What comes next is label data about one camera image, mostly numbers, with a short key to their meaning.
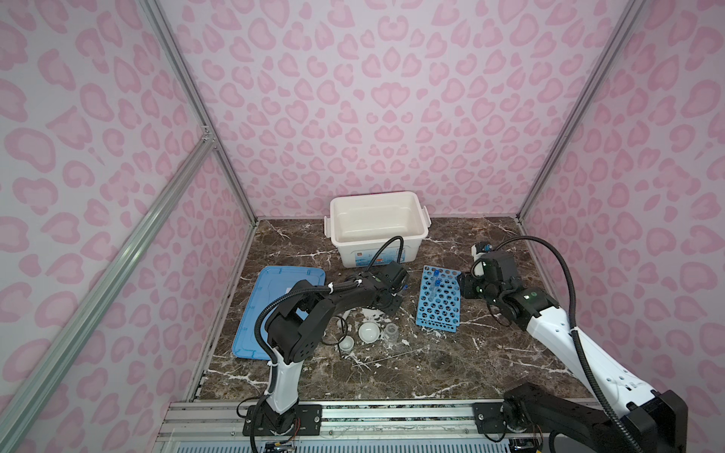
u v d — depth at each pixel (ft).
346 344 2.80
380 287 2.30
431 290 3.03
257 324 1.52
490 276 2.01
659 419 1.30
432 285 3.03
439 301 2.90
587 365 1.40
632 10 2.27
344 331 2.89
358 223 3.74
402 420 2.46
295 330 1.67
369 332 2.86
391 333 2.73
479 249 2.34
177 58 2.47
